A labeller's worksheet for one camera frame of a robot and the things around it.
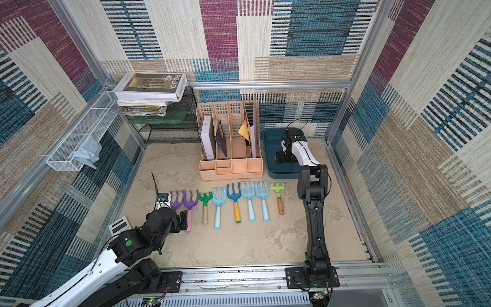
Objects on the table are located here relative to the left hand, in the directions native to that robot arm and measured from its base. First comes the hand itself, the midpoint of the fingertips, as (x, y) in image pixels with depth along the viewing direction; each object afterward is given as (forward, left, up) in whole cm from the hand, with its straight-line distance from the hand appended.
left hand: (176, 212), depth 78 cm
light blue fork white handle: (+14, -36, -13) cm, 41 cm away
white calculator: (0, +29, -13) cm, 32 cm away
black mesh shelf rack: (+56, +8, -7) cm, 57 cm away
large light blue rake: (+12, -14, -12) cm, 22 cm away
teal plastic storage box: (+42, -43, -5) cm, 61 cm away
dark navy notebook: (+47, -14, -4) cm, 49 cm away
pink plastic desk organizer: (+55, -18, -7) cm, 58 cm away
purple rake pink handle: (+9, 0, -13) cm, 16 cm away
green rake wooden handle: (+13, -8, -13) cm, 20 cm away
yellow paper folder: (+34, -27, +13) cm, 45 cm away
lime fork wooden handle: (+18, -44, -13) cm, 50 cm away
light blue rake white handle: (+14, -29, -13) cm, 35 cm away
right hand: (+37, -50, -11) cm, 63 cm away
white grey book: (+37, -10, +6) cm, 39 cm away
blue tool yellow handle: (+14, -22, -13) cm, 29 cm away
